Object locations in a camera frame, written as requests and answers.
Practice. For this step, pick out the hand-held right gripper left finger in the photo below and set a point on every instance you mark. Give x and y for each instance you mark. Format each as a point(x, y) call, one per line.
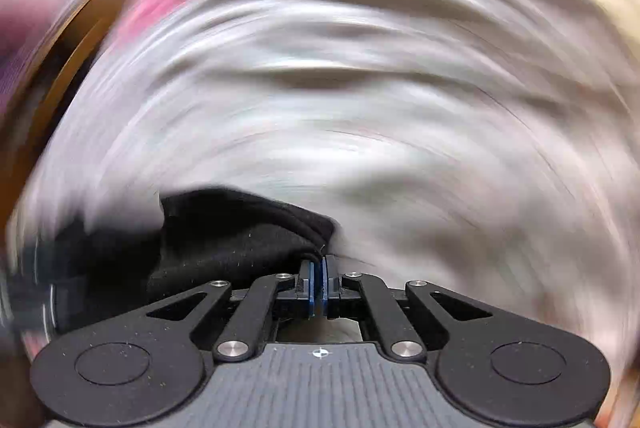
point(312, 285)

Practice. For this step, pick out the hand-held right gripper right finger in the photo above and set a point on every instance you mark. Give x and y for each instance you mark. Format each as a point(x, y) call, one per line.
point(329, 285)

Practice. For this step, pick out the black pants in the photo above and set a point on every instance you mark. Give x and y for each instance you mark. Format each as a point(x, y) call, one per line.
point(225, 233)

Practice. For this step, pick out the white floral bed sheet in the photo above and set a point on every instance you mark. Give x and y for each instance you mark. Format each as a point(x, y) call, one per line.
point(350, 108)

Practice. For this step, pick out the wooden desk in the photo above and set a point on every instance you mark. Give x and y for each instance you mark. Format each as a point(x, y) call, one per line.
point(67, 73)

